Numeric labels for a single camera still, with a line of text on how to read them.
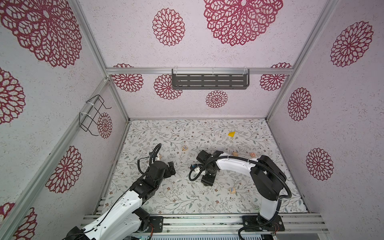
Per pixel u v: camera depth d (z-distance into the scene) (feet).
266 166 1.64
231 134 3.66
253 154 3.27
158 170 1.95
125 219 1.94
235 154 3.29
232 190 2.75
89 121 2.49
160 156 3.26
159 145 2.09
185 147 3.37
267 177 1.57
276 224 2.39
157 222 2.45
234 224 2.50
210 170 2.30
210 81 3.28
